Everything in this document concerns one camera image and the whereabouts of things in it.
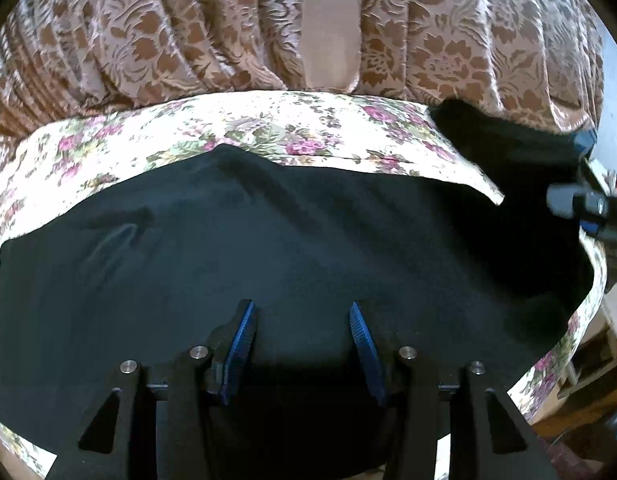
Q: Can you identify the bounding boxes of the brown floral curtain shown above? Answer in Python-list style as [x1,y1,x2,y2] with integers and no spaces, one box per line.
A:
[0,0,606,173]

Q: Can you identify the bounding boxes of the black pants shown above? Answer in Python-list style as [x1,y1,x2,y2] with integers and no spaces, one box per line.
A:
[0,97,601,480]

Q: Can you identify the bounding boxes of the floral bedsheet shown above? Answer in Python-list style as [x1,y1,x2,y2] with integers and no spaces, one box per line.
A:
[0,90,611,480]

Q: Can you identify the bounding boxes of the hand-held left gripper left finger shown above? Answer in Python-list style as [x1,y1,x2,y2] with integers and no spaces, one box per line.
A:
[48,299,258,480]

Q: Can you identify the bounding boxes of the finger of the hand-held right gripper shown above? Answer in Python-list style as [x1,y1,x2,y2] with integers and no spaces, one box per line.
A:
[578,216,614,240]
[572,129,609,193]

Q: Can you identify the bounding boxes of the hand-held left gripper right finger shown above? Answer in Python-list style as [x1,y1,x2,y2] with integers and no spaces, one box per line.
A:
[348,301,561,480]

